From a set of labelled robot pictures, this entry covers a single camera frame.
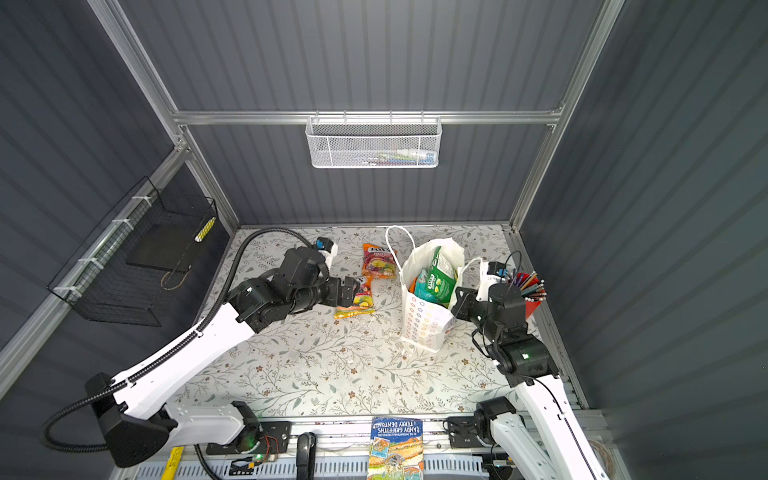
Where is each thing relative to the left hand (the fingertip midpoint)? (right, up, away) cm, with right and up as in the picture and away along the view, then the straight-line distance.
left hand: (343, 281), depth 73 cm
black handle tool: (-8, -39, -6) cm, 40 cm away
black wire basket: (-50, +8, 0) cm, 51 cm away
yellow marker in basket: (-40, +13, +9) cm, 43 cm away
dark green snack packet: (+25, 0, +6) cm, 26 cm away
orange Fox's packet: (+7, +4, +32) cm, 33 cm away
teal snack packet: (+20, -2, +11) cm, 23 cm away
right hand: (+29, -2, -1) cm, 29 cm away
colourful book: (+13, -39, -3) cm, 42 cm away
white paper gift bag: (+20, -10, +1) cm, 23 cm away
